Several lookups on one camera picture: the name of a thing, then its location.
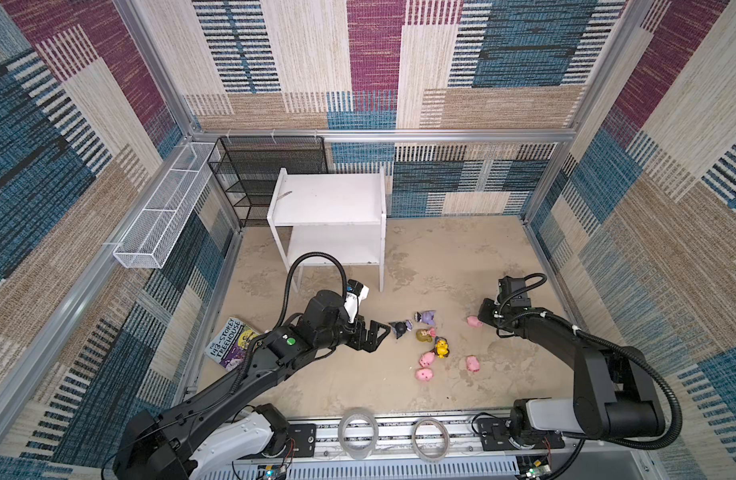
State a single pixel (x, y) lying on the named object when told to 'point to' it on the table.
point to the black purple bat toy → (400, 327)
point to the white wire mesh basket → (151, 238)
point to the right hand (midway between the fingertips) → (484, 315)
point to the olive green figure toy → (424, 335)
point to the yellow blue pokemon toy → (442, 348)
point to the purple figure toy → (428, 317)
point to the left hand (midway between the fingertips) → (378, 321)
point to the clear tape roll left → (359, 454)
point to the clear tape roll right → (415, 444)
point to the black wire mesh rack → (247, 169)
